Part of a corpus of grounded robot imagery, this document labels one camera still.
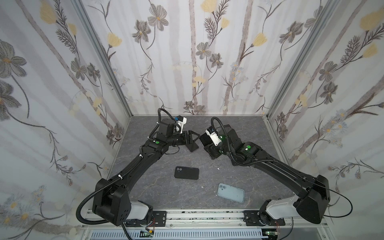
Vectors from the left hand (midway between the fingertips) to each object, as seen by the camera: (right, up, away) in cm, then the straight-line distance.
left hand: (194, 133), depth 76 cm
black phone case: (-5, -25, +15) cm, 30 cm away
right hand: (+7, -4, 0) cm, 8 cm away
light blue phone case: (+20, -33, +7) cm, 40 cm away
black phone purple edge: (-2, -10, +25) cm, 27 cm away
